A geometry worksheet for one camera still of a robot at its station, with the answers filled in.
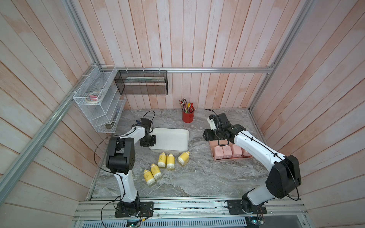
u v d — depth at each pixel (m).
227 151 0.88
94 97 0.73
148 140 0.84
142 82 1.06
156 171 0.79
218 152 0.87
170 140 1.03
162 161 0.83
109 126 0.88
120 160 0.52
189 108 1.07
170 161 0.84
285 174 0.43
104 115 0.77
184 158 0.86
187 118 1.09
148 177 0.76
